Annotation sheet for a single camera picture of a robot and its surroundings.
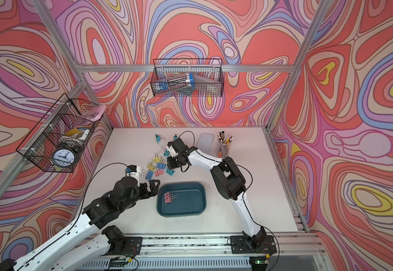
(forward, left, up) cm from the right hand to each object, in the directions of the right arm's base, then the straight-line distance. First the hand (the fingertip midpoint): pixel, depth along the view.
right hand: (170, 168), depth 96 cm
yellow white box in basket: (+2, +36, +29) cm, 47 cm away
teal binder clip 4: (-2, 0, -1) cm, 2 cm away
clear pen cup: (+9, -31, +9) cm, 34 cm away
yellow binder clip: (+7, +9, -1) cm, 12 cm away
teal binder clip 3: (+12, +4, -1) cm, 12 cm away
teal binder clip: (+24, +10, 0) cm, 26 cm away
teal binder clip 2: (+22, -2, +2) cm, 22 cm away
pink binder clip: (-17, 0, -1) cm, 17 cm away
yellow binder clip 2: (+2, +12, -1) cm, 12 cm away
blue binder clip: (+3, +6, -1) cm, 7 cm away
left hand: (-16, +4, +13) cm, 21 cm away
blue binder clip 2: (-3, +12, -2) cm, 13 cm away
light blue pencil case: (+21, -21, -3) cm, 30 cm away
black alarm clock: (-10, +38, +28) cm, 49 cm away
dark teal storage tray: (-19, -12, -2) cm, 23 cm away
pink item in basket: (+17, +36, +28) cm, 49 cm away
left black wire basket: (-1, +47, +27) cm, 54 cm away
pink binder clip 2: (-2, +6, -1) cm, 7 cm away
